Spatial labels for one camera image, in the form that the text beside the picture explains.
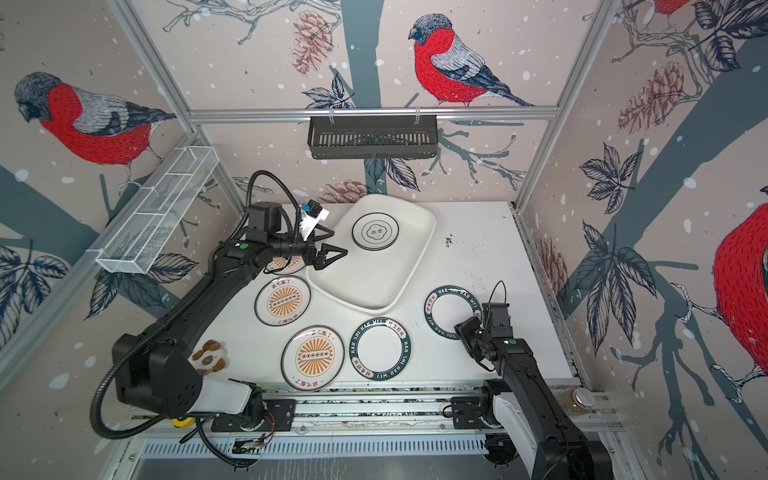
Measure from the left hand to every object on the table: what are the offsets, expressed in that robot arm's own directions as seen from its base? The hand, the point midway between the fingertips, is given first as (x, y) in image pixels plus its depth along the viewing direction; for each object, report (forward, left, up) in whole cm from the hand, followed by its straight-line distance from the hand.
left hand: (336, 241), depth 75 cm
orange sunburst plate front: (-20, +9, -28) cm, 36 cm away
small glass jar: (-33, -56, -17) cm, 68 cm away
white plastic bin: (+5, -9, -29) cm, 31 cm away
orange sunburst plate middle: (-2, +21, -28) cm, 35 cm away
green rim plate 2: (-5, -33, -27) cm, 43 cm away
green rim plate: (-18, -11, -27) cm, 34 cm away
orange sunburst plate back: (-8, +11, +1) cm, 14 cm away
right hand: (-14, -33, -26) cm, 44 cm away
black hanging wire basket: (+48, -8, 0) cm, 49 cm away
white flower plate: (+25, -8, -26) cm, 37 cm away
